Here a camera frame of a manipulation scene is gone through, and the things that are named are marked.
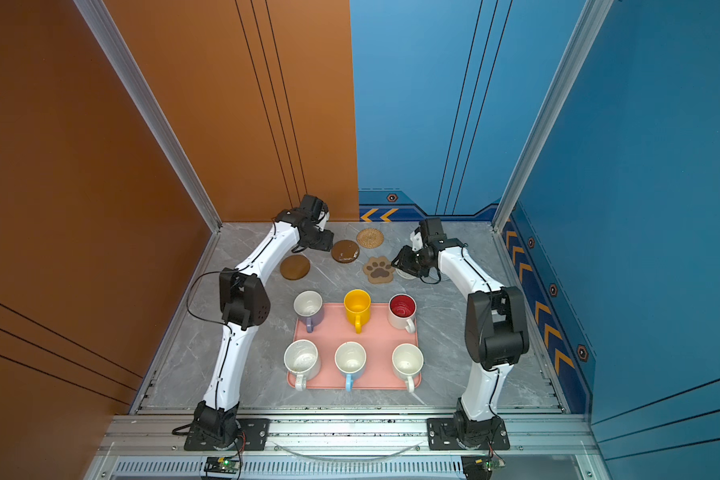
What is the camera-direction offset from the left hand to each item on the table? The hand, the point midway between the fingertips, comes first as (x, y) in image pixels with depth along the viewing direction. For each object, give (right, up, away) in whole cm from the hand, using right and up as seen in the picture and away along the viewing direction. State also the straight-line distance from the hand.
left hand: (325, 239), depth 103 cm
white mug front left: (-4, -35, -19) cm, 40 cm away
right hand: (+24, -8, -10) cm, 27 cm away
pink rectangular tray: (-6, -40, -22) cm, 46 cm away
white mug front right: (+26, -36, -19) cm, 48 cm away
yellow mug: (+12, -21, -8) cm, 26 cm away
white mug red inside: (+25, -23, -11) cm, 36 cm away
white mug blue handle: (+10, -35, -19) cm, 41 cm away
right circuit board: (+42, -55, -33) cm, 77 cm away
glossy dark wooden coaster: (+7, -4, +7) cm, 10 cm away
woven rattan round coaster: (+16, +1, +13) cm, 20 cm away
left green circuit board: (-20, -55, -32) cm, 67 cm away
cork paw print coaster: (+19, -11, +3) cm, 22 cm away
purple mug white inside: (-4, -22, -9) cm, 24 cm away
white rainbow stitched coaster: (+26, -11, -13) cm, 31 cm away
